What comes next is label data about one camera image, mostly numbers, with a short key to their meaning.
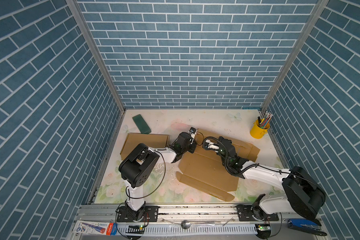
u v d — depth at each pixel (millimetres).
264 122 981
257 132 975
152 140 968
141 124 1100
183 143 737
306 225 678
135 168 501
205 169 912
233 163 654
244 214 736
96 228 693
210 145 766
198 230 770
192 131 838
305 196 431
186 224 697
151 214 740
